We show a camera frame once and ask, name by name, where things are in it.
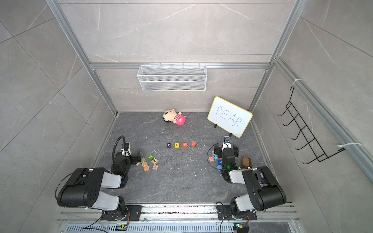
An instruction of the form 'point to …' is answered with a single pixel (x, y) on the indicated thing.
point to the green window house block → (143, 159)
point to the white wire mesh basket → (172, 77)
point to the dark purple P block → (169, 145)
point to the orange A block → (185, 145)
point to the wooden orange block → (211, 158)
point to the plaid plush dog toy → (246, 162)
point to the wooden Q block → (146, 168)
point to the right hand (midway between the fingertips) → (227, 143)
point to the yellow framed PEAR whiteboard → (228, 117)
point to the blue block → (219, 167)
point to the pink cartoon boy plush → (171, 115)
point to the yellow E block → (177, 145)
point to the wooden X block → (155, 166)
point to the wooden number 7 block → (154, 160)
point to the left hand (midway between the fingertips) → (133, 148)
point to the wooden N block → (144, 164)
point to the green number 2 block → (150, 157)
